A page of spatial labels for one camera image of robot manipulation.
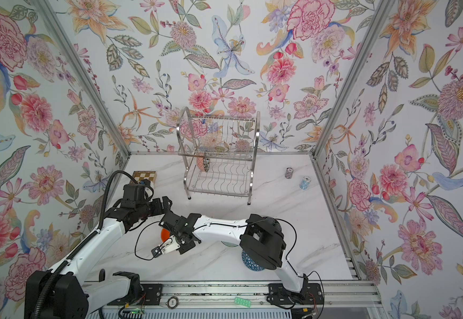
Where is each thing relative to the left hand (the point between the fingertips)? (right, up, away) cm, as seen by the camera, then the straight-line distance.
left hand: (166, 201), depth 85 cm
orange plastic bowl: (0, -14, 0) cm, 14 cm away
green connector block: (+32, -34, -14) cm, 49 cm away
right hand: (+5, -15, -1) cm, 15 cm away
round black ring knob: (+6, -35, -13) cm, 38 cm away
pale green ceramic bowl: (+27, -18, -2) cm, 32 cm away
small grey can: (+59, +12, +22) cm, 64 cm away
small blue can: (+65, +7, +16) cm, 68 cm away
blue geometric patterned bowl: (+35, -24, -5) cm, 43 cm away
